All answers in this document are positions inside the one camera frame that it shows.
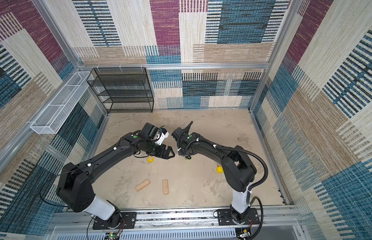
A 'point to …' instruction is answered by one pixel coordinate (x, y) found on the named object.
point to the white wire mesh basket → (55, 117)
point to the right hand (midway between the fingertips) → (187, 152)
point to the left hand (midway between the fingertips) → (169, 152)
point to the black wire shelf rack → (122, 89)
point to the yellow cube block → (150, 159)
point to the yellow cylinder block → (219, 169)
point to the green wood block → (187, 159)
